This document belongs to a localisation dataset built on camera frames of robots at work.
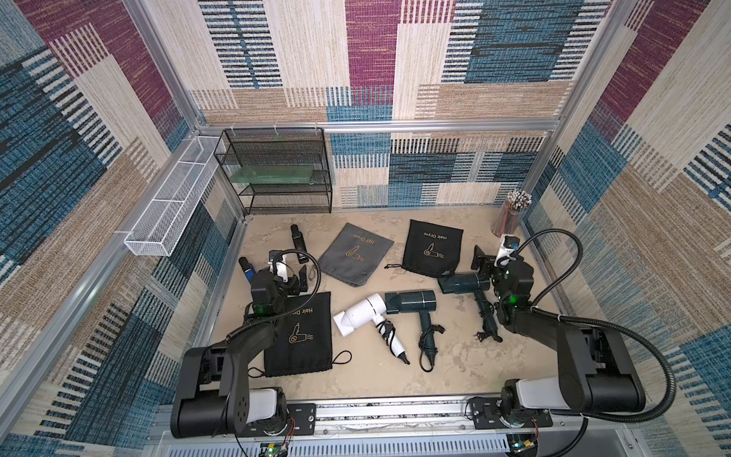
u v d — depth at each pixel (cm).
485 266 81
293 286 76
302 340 87
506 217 103
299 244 108
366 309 87
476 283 92
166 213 96
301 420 73
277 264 74
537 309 62
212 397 44
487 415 73
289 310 70
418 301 89
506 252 76
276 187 117
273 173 96
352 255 105
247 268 98
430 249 108
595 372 44
